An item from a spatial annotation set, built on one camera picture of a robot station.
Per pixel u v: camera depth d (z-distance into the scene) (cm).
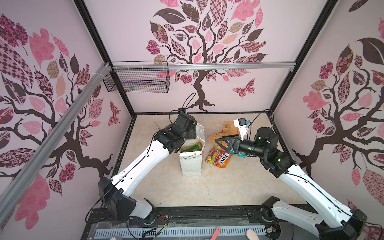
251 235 67
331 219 39
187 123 54
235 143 56
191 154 70
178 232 70
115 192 39
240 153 60
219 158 90
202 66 94
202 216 75
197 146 90
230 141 55
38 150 49
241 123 59
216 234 69
